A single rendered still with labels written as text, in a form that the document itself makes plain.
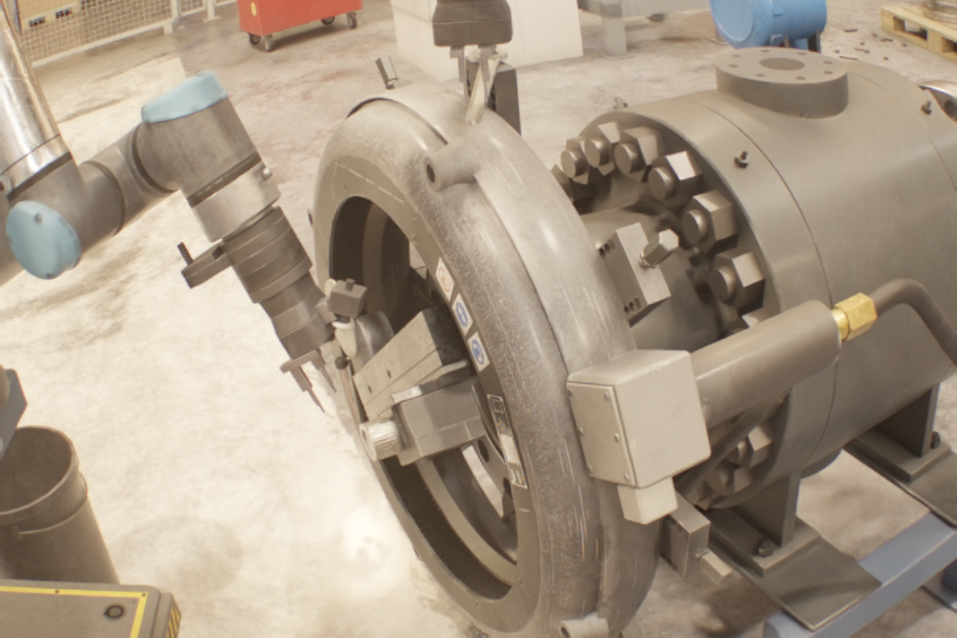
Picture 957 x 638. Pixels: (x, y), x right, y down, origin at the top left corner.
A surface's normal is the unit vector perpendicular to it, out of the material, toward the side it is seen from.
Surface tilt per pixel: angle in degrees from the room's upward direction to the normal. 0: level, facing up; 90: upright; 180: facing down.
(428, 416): 54
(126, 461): 0
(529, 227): 39
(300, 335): 83
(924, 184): 50
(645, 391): 68
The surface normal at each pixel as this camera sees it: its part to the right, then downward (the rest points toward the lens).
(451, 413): 0.29, -0.26
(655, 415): 0.37, -0.04
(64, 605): -0.11, -0.90
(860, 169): 0.20, -0.47
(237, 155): 0.63, -0.16
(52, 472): -0.12, 0.39
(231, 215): 0.05, 0.23
